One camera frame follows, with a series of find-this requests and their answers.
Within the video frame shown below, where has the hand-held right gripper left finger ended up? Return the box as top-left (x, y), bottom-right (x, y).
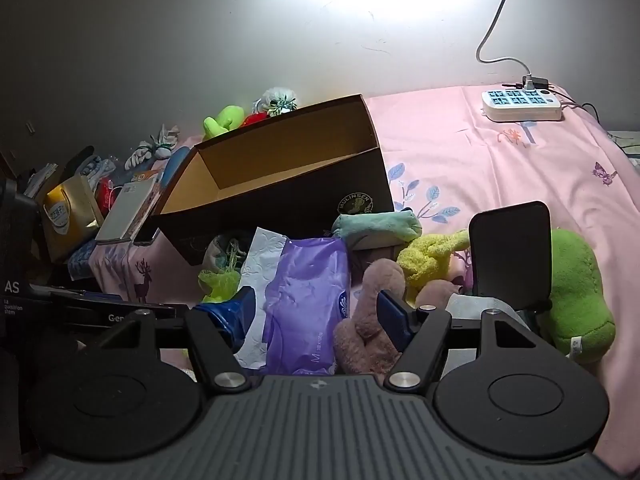
top-left (85, 285), bottom-right (258, 395)

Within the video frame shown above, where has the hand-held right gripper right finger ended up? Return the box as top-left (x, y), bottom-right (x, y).
top-left (377, 289), bottom-right (566, 393)

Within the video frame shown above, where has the pink cloth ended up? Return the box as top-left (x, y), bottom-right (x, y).
top-left (333, 258), bottom-right (453, 376)

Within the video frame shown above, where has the lime green mesh pouf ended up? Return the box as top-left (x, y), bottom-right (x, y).
top-left (199, 264), bottom-right (244, 305)

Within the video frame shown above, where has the yellow plush rabbit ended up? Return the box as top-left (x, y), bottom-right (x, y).
top-left (396, 229), bottom-right (472, 307)

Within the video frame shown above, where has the mint green soft cloth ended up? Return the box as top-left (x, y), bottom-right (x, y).
top-left (331, 209), bottom-right (422, 252)

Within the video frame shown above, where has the dark brown cardboard shoe box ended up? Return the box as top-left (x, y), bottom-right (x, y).
top-left (149, 93), bottom-right (396, 266)

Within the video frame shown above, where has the large green plush toy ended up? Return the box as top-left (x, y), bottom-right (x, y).
top-left (542, 229), bottom-right (617, 362)

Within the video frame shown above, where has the blue patterned cloth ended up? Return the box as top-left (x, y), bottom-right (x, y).
top-left (66, 244), bottom-right (99, 282)

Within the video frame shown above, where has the gold paper bag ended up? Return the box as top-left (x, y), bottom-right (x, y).
top-left (39, 175), bottom-right (104, 262)

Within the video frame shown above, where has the white embossed tissue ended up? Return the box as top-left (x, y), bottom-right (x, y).
top-left (234, 226), bottom-right (290, 372)

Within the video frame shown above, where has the purple plastic tissue pack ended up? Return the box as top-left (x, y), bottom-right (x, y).
top-left (264, 236), bottom-right (352, 377)

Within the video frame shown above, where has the stack of papers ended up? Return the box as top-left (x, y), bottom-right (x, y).
top-left (21, 161), bottom-right (60, 197)

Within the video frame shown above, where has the red packet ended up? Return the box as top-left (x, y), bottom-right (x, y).
top-left (95, 177), bottom-right (122, 217)

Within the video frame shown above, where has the black smartphone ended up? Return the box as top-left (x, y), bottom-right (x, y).
top-left (133, 226), bottom-right (162, 248)

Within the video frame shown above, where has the white book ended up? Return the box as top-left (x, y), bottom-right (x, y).
top-left (94, 176), bottom-right (162, 244)

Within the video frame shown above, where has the blue white plastic packet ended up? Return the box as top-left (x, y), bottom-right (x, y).
top-left (79, 156), bottom-right (117, 187)

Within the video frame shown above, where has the blue glasses case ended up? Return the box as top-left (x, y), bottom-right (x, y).
top-left (162, 147), bottom-right (193, 196)

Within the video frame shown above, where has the pink printed bedsheet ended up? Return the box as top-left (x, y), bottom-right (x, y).
top-left (87, 82), bottom-right (640, 476)

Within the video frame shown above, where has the lime green plush toy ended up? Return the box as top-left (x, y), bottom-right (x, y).
top-left (202, 105), bottom-right (246, 142)

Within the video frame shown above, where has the white fluffy doll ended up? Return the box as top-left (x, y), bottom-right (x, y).
top-left (254, 87), bottom-right (299, 117)

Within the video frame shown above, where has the white power strip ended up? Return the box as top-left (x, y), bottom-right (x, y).
top-left (481, 87), bottom-right (565, 123)

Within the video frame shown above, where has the black plug adapter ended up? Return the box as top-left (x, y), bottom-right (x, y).
top-left (501, 74), bottom-right (552, 92)

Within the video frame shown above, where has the striped cloth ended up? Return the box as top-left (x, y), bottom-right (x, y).
top-left (606, 130), bottom-right (640, 173)

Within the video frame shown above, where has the thin black cable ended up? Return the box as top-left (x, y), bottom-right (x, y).
top-left (559, 99), bottom-right (640, 153)

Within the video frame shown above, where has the white power cable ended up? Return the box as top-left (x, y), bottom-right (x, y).
top-left (475, 0), bottom-right (532, 81)

